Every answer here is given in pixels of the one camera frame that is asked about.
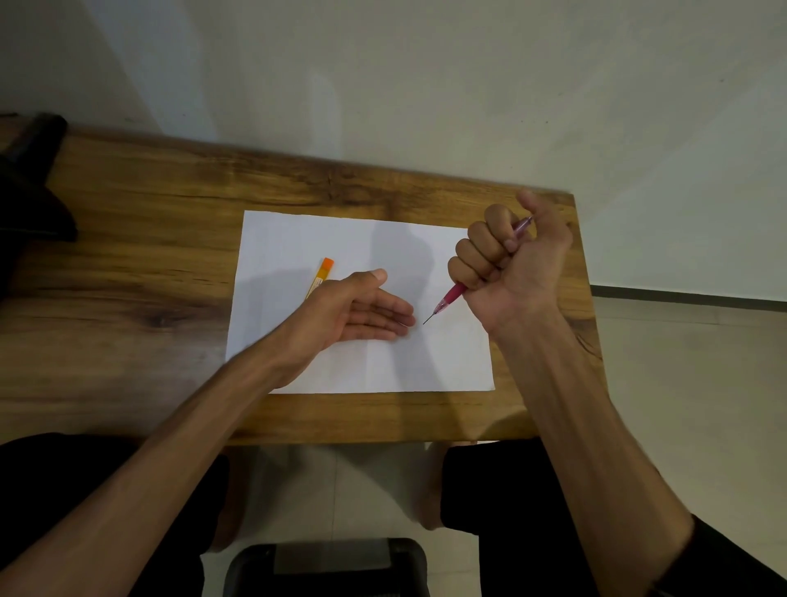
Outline person's right hand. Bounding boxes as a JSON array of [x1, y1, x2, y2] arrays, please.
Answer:
[[447, 189, 574, 343]]

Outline person's left hand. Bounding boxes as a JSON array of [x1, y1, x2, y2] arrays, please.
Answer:
[[267, 267, 417, 389]]

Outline orange pen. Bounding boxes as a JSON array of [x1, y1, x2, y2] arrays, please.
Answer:
[[304, 257, 335, 301]]

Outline pink mechanical pencil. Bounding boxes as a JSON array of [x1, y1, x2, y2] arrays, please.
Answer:
[[421, 215, 535, 326]]

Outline white paper sheet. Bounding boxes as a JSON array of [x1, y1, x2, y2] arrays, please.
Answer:
[[225, 210, 497, 395]]

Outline person's left forearm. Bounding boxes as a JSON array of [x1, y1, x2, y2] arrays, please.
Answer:
[[0, 347, 287, 597]]

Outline person's right forearm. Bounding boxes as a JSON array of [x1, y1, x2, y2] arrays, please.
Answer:
[[494, 307, 696, 597]]

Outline person's right foot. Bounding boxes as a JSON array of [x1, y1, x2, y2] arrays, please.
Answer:
[[416, 440, 480, 531]]

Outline person's foot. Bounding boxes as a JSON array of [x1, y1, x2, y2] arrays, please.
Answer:
[[208, 449, 253, 554], [416, 440, 480, 531]]

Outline person's right trouser leg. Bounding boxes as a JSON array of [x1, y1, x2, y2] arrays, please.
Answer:
[[439, 437, 601, 597]]

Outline person's trouser leg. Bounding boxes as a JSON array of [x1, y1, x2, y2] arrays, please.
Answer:
[[0, 433, 232, 597], [439, 437, 601, 597]]

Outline person's left foot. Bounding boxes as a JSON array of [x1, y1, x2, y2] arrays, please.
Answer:
[[208, 449, 253, 554]]

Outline person's left trouser leg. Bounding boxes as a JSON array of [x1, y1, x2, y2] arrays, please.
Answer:
[[0, 433, 232, 597]]

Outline dark skirting board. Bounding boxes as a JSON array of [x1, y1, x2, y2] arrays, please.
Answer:
[[591, 285, 787, 313]]

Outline black stool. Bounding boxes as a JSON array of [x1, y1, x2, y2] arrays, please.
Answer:
[[222, 538, 431, 597]]

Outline black flat screen television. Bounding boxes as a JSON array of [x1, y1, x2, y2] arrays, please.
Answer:
[[0, 153, 80, 243]]

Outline black television stand leg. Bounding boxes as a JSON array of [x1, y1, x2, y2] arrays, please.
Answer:
[[0, 112, 70, 296]]

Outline black right shirt sleeve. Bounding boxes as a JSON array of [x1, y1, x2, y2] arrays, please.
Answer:
[[651, 515, 787, 597]]

